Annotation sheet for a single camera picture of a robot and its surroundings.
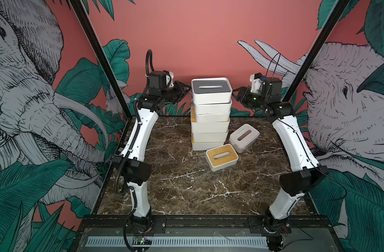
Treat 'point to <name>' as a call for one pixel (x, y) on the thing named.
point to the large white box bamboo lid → (209, 137)
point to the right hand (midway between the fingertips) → (231, 90)
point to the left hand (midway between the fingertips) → (193, 85)
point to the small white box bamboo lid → (221, 157)
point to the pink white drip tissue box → (243, 137)
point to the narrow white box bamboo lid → (209, 117)
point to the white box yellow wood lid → (205, 146)
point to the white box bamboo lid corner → (210, 127)
